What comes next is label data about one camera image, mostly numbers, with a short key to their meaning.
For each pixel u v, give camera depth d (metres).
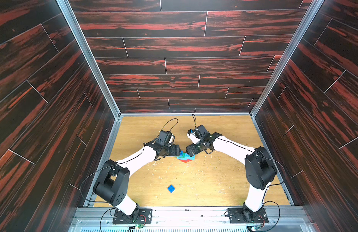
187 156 0.86
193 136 0.81
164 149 0.69
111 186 0.44
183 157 0.88
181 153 0.88
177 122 0.80
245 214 0.65
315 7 0.66
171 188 0.82
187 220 0.72
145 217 0.70
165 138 0.70
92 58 0.86
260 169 0.49
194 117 1.20
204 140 0.75
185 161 0.92
